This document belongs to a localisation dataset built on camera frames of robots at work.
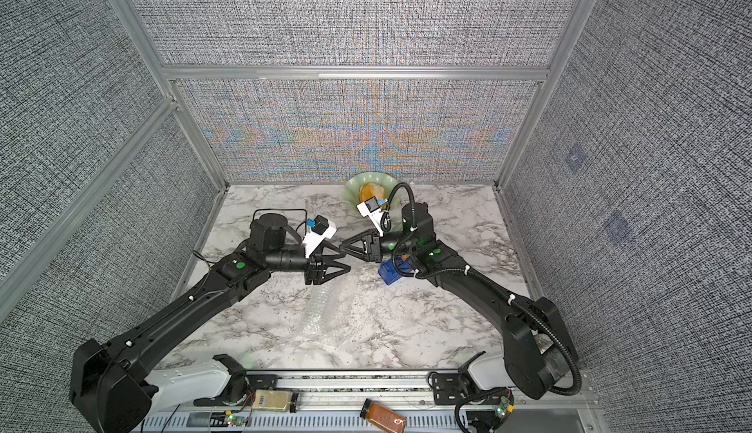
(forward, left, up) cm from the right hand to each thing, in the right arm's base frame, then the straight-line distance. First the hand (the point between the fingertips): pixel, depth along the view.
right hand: (342, 243), depth 68 cm
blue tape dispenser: (+4, -11, -23) cm, 26 cm away
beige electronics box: (-29, +17, -24) cm, 41 cm away
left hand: (-3, -2, -3) cm, 5 cm away
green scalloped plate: (+41, +1, -26) cm, 48 cm away
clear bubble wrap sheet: (-7, +2, -28) cm, 29 cm away
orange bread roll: (+35, -6, -21) cm, 42 cm away
